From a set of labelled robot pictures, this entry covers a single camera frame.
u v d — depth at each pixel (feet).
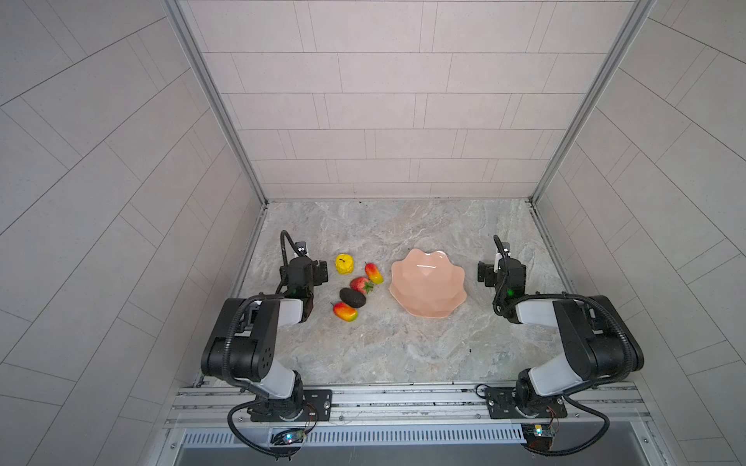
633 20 2.37
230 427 2.08
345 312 2.77
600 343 1.46
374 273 3.01
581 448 2.11
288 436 2.14
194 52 2.53
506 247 2.63
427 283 3.05
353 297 2.84
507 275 2.31
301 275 2.29
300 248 2.59
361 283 2.91
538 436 2.23
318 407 2.32
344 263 2.99
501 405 2.32
